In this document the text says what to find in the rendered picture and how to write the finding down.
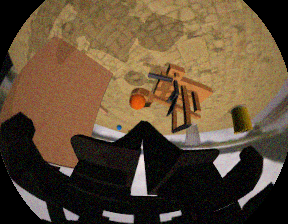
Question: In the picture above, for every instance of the orange ball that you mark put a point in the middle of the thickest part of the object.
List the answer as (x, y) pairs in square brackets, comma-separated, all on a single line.
[(137, 101)]

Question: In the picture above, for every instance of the orange wooden catapult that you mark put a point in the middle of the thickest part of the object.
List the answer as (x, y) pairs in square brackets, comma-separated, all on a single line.
[(172, 88)]

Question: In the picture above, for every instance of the peach flat bar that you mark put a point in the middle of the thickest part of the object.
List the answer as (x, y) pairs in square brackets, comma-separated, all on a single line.
[(102, 109)]

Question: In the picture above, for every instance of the clear plastic cup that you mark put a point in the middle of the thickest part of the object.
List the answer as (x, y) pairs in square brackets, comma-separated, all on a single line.
[(193, 135)]

